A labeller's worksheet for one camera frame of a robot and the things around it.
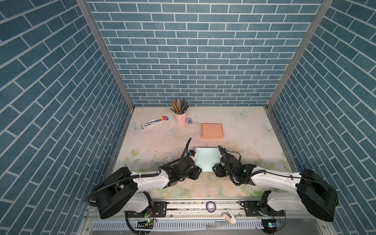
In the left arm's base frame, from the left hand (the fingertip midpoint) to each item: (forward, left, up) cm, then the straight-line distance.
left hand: (199, 170), depth 84 cm
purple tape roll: (-18, -5, -3) cm, 19 cm away
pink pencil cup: (+36, +12, +4) cm, 38 cm away
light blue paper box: (+8, -4, +1) cm, 9 cm away
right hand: (+2, -8, 0) cm, 8 cm away
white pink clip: (-22, -13, 0) cm, 26 cm away
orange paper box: (+28, -11, +1) cm, 30 cm away
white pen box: (+38, +33, -1) cm, 50 cm away
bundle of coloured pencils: (+44, +13, +9) cm, 47 cm away
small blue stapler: (+38, +6, 0) cm, 38 cm away
